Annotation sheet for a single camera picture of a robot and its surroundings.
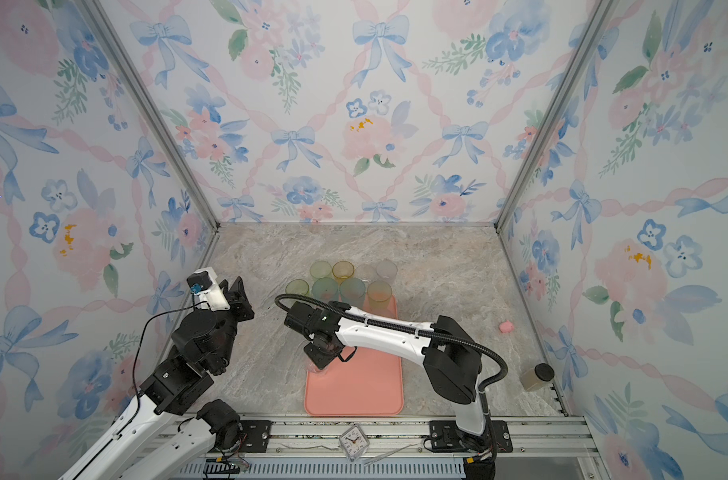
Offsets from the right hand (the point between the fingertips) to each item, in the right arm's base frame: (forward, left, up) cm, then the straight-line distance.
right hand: (323, 351), depth 80 cm
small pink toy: (+11, -54, -7) cm, 56 cm away
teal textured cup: (+21, +2, -1) cm, 21 cm away
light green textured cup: (+31, +5, -5) cm, 32 cm away
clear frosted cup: (+28, -11, -3) cm, 30 cm away
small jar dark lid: (-6, -54, +1) cm, 55 cm away
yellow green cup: (+19, -15, -2) cm, 24 cm away
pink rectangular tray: (-6, -12, -7) cm, 16 cm away
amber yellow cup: (+30, -3, -3) cm, 30 cm away
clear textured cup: (+34, -18, -10) cm, 40 cm away
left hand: (+7, +18, +23) cm, 30 cm away
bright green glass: (+24, +12, -5) cm, 27 cm away
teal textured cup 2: (+22, -6, -5) cm, 23 cm away
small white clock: (-20, -9, -6) cm, 23 cm away
